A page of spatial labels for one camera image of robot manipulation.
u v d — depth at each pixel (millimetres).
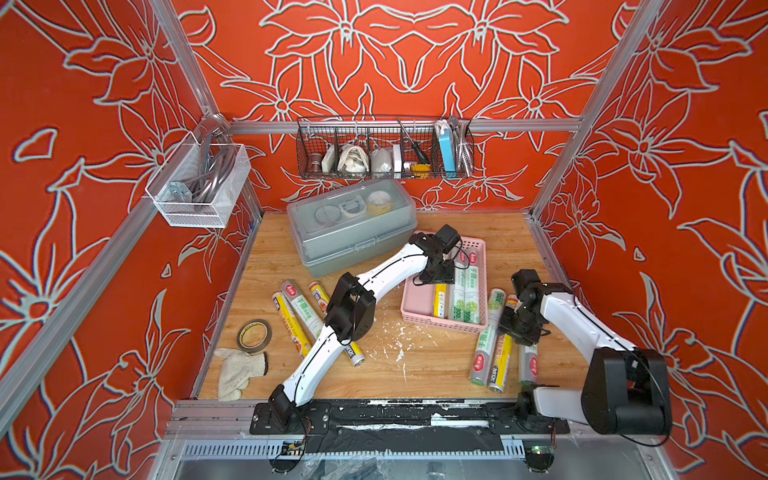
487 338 821
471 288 924
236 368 810
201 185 777
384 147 959
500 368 777
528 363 777
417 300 905
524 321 705
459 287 925
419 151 949
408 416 745
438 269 799
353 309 589
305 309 878
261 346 849
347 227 892
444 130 835
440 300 901
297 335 837
